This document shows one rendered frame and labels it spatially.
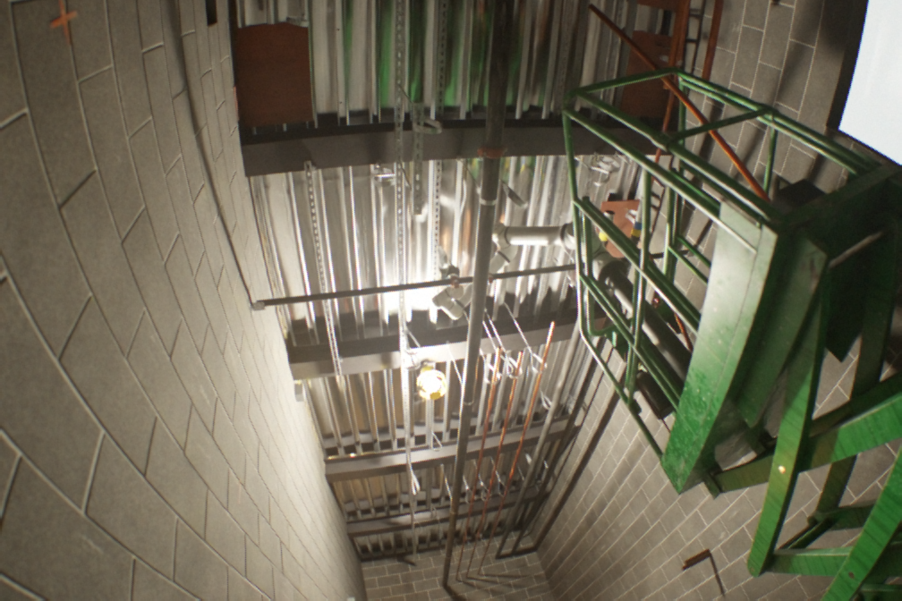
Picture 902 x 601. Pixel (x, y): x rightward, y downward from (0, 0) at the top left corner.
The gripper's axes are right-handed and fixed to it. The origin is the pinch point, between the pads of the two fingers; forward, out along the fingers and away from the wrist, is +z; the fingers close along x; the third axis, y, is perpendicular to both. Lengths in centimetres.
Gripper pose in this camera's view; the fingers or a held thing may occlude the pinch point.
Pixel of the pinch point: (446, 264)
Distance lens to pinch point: 311.4
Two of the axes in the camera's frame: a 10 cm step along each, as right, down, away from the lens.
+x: 9.7, -1.1, 2.3
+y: -0.4, 8.2, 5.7
